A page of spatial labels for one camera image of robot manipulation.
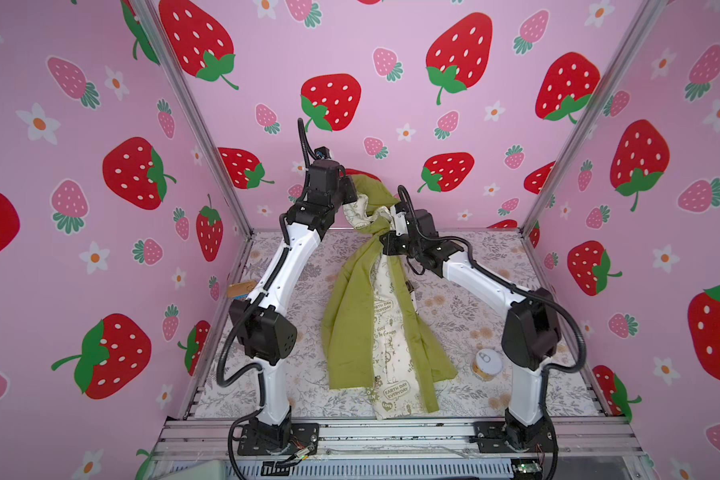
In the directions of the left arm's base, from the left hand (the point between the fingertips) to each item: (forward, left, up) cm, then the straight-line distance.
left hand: (348, 177), depth 80 cm
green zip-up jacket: (-29, -8, -35) cm, 46 cm away
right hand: (-7, -8, -16) cm, 19 cm away
